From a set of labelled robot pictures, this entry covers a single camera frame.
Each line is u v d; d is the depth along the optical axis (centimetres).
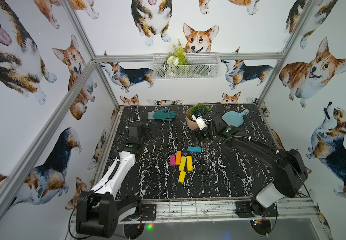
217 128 63
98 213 39
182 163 90
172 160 90
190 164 90
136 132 62
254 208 67
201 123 74
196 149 95
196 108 98
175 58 82
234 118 112
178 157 92
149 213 73
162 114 114
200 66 92
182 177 84
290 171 44
